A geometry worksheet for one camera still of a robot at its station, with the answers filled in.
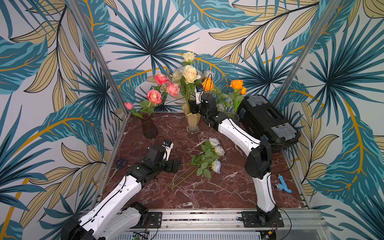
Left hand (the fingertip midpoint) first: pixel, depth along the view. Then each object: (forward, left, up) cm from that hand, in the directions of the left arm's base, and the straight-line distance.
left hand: (171, 161), depth 79 cm
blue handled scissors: (+5, +33, -14) cm, 36 cm away
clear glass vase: (+30, -38, +3) cm, 48 cm away
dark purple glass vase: (+26, +17, -4) cm, 31 cm away
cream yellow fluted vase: (+27, -11, +2) cm, 29 cm away
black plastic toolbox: (+31, -54, +3) cm, 62 cm away
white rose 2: (+1, -24, -8) cm, 26 cm away
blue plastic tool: (-8, -59, -11) cm, 61 cm away
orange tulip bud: (+34, -38, +15) cm, 53 cm away
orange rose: (+38, -35, +22) cm, 56 cm away
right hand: (+32, -11, +16) cm, 37 cm away
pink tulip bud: (+24, +24, +16) cm, 38 cm away
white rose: (+15, -20, -9) cm, 27 cm away
